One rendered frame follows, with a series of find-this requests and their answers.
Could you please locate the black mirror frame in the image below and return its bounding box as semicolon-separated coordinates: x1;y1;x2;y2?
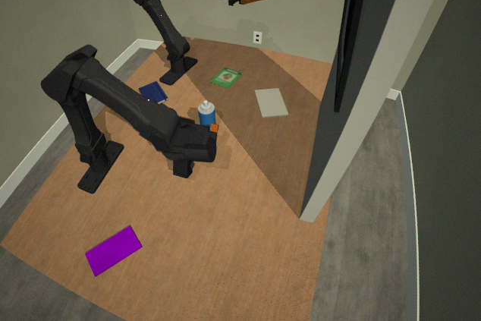
334;0;363;112

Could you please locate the blue cylinder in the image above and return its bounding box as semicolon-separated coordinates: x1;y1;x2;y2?
198;100;216;132

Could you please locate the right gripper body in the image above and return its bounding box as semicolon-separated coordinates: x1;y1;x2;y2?
180;117;217;141

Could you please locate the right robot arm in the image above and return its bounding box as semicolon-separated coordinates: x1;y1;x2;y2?
41;45;217;194

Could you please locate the purple flat rectangular block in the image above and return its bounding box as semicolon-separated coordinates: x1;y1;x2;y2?
85;226;142;277

